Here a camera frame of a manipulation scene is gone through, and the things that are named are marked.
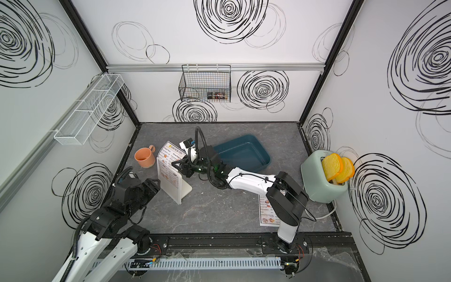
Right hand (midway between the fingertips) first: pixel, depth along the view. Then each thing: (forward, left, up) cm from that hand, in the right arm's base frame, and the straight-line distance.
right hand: (174, 163), depth 72 cm
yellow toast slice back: (0, -73, -5) cm, 74 cm away
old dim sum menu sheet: (-12, -42, -26) cm, 50 cm away
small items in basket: (+35, -16, +8) cm, 40 cm away
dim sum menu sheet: (+5, +3, 0) cm, 6 cm away
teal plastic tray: (+26, -33, -28) cm, 50 cm away
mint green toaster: (-4, -61, -10) cm, 62 cm away
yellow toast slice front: (+4, -69, -6) cm, 69 cm away
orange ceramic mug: (+15, +24, -18) cm, 34 cm away
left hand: (-6, +7, -7) cm, 12 cm away
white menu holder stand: (-4, +5, -20) cm, 21 cm away
